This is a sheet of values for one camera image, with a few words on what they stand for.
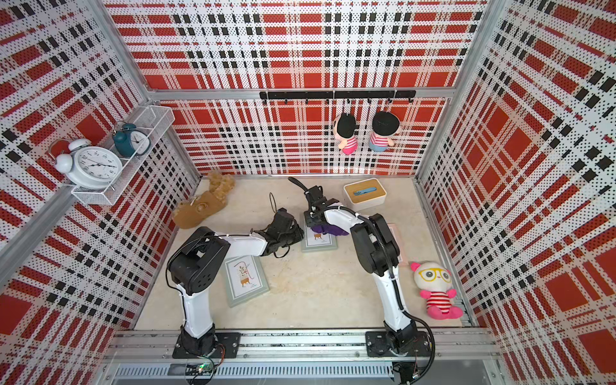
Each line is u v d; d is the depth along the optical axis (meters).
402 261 0.59
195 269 0.51
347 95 0.89
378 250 0.56
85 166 0.61
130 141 0.72
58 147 0.58
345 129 0.94
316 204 0.81
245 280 0.87
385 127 0.94
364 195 1.08
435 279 0.80
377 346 0.73
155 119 0.90
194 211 0.93
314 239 0.98
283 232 0.80
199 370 0.69
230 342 0.73
